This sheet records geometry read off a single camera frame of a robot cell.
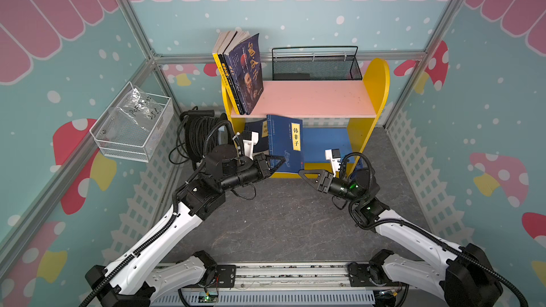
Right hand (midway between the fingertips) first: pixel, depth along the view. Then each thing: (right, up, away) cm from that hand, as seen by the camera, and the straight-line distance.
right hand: (300, 175), depth 67 cm
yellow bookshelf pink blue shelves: (+17, +21, +58) cm, 64 cm away
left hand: (-5, +4, -5) cm, 8 cm away
